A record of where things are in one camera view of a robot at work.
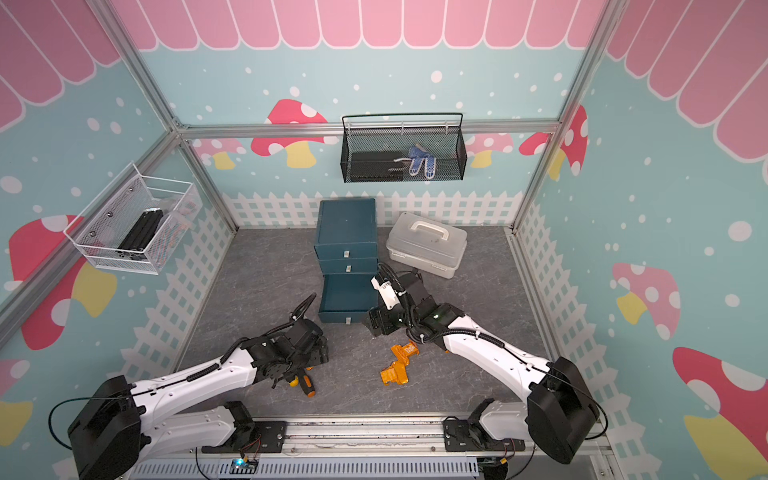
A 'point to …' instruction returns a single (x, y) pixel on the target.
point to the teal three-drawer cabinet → (348, 258)
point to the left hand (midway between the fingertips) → (316, 357)
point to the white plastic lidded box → (427, 245)
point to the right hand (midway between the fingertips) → (373, 313)
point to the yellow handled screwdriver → (295, 382)
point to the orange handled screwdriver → (307, 386)
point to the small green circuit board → (243, 466)
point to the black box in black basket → (376, 166)
